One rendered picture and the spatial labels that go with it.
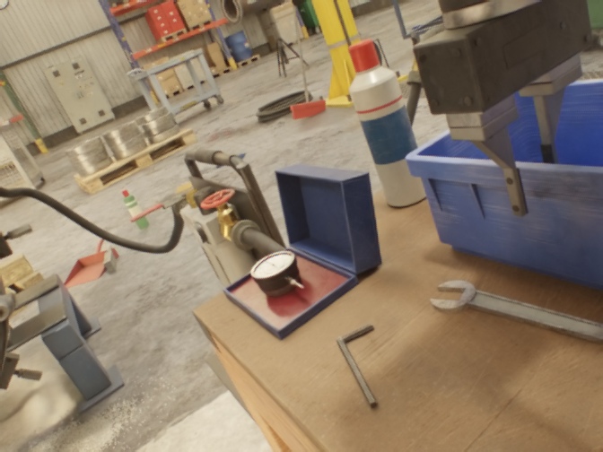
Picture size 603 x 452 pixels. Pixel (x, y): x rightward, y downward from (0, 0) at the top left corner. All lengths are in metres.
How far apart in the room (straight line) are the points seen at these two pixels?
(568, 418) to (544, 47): 0.25
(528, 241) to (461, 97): 0.18
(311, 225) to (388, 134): 0.16
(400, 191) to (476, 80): 0.37
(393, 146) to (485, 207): 0.22
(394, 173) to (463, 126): 0.32
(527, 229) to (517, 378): 0.13
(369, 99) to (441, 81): 0.30
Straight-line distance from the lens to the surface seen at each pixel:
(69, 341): 1.55
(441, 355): 0.43
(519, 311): 0.45
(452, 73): 0.34
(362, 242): 0.54
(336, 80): 4.32
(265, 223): 0.95
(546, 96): 0.42
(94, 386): 1.62
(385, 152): 0.66
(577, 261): 0.45
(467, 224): 0.50
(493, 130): 0.35
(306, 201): 0.67
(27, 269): 2.91
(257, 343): 0.54
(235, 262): 1.07
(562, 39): 0.40
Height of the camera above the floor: 0.75
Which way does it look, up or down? 22 degrees down
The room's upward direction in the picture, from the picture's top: 22 degrees counter-clockwise
